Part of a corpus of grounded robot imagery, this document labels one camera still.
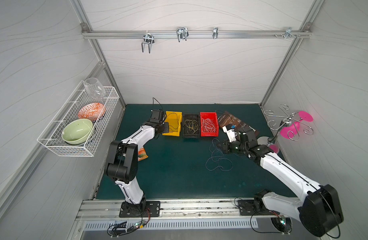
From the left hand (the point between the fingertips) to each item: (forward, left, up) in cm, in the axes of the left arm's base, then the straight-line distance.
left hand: (165, 126), depth 95 cm
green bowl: (-22, +32, +25) cm, 47 cm away
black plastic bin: (+1, -14, -10) cm, 17 cm away
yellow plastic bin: (+10, -5, -4) cm, 12 cm away
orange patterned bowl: (-9, +31, +24) cm, 40 cm away
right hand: (-15, -31, +5) cm, 35 cm away
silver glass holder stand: (-9, -66, +20) cm, 70 cm away
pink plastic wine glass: (-16, -63, +18) cm, 68 cm away
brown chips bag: (+14, -43, -8) cm, 46 cm away
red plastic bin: (+12, -33, -3) cm, 35 cm away
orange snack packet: (-15, +14, -9) cm, 22 cm away
